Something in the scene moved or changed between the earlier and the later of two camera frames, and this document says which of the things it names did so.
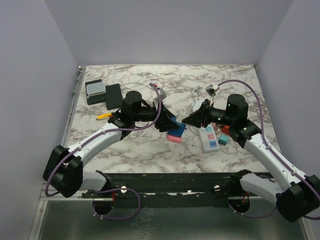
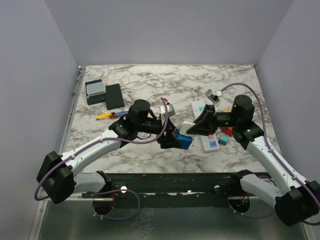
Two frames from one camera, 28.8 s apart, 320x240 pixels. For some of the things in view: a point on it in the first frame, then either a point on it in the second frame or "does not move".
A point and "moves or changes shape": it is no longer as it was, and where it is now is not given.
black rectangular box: [113, 96] does not move
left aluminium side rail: [74, 106] does not move
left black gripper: [165, 122] to [170, 142]
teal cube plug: [223, 139] does not move
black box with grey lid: [96, 90] does not move
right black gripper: [203, 115] to [202, 126]
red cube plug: [225, 129] does not move
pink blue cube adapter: [176, 136] moves or changes shape
